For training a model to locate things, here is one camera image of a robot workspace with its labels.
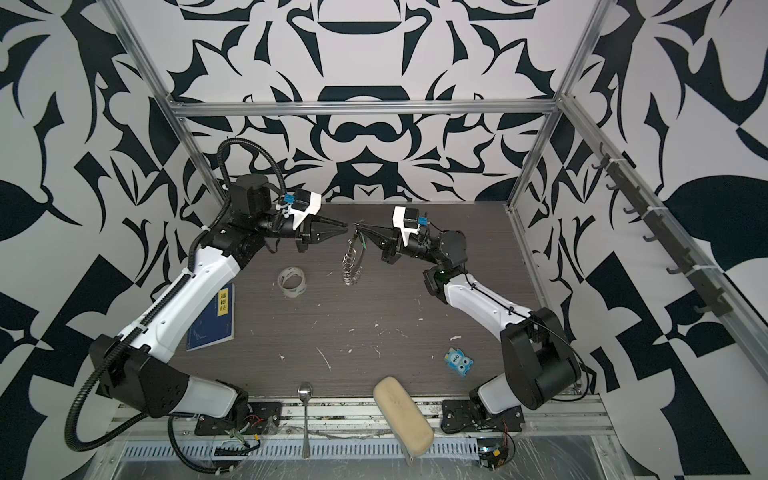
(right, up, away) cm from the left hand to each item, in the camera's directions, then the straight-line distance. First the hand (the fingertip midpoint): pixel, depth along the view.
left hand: (349, 218), depth 64 cm
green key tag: (+3, -5, +2) cm, 6 cm away
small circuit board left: (-30, -56, +9) cm, 64 cm away
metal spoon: (-13, -43, +14) cm, 47 cm away
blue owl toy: (+27, -37, +18) cm, 50 cm away
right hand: (+3, -3, -2) cm, 4 cm away
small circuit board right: (+33, -55, +7) cm, 64 cm away
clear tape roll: (-23, -19, +34) cm, 45 cm away
